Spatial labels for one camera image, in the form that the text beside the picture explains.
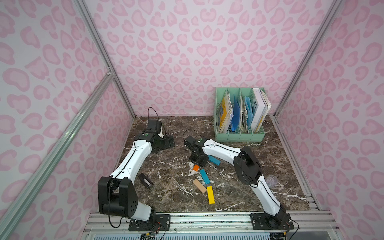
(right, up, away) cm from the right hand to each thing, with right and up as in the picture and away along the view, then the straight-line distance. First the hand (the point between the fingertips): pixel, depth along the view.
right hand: (193, 163), depth 94 cm
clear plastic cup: (+45, -8, -7) cm, 47 cm away
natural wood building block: (+4, -11, -10) cm, 15 cm away
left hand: (-15, +14, -8) cm, 22 cm away
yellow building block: (+9, -13, -12) cm, 20 cm away
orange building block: (+2, -2, -2) cm, 3 cm away
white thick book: (+42, +33, -1) cm, 53 cm away
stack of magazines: (+31, +29, -1) cm, 43 cm away
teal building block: (+7, -6, -6) cm, 11 cm away
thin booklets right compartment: (+45, +32, -1) cm, 55 cm away
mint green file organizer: (+31, +46, +4) cm, 56 cm away
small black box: (-27, -8, -8) cm, 29 cm away
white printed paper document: (+20, +31, -1) cm, 37 cm away
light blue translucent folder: (+34, +33, -4) cm, 48 cm away
